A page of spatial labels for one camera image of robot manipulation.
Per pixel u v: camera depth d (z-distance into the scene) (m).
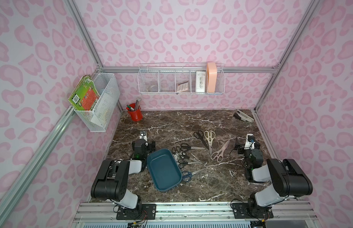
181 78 0.99
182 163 0.90
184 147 0.98
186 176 0.85
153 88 0.93
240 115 1.14
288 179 0.45
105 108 0.82
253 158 0.68
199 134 1.04
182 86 0.94
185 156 0.93
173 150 0.97
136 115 1.13
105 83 0.82
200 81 0.93
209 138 1.02
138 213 0.67
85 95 0.72
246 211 0.72
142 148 0.72
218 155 0.93
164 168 0.92
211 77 0.82
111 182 0.45
